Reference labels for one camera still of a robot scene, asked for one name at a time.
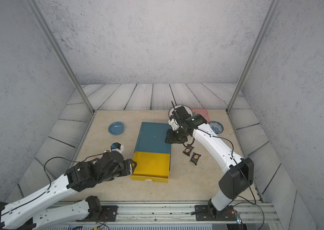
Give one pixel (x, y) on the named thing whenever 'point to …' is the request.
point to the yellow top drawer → (151, 167)
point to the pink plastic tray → (202, 112)
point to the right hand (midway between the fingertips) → (169, 141)
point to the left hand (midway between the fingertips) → (135, 167)
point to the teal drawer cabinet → (151, 138)
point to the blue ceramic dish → (116, 128)
